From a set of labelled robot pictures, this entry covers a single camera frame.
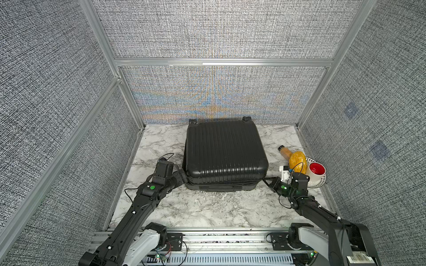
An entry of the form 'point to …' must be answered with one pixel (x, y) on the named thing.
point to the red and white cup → (316, 170)
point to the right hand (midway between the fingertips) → (263, 174)
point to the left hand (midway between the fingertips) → (184, 175)
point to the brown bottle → (285, 152)
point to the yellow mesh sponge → (297, 162)
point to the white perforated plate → (309, 160)
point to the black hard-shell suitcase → (224, 155)
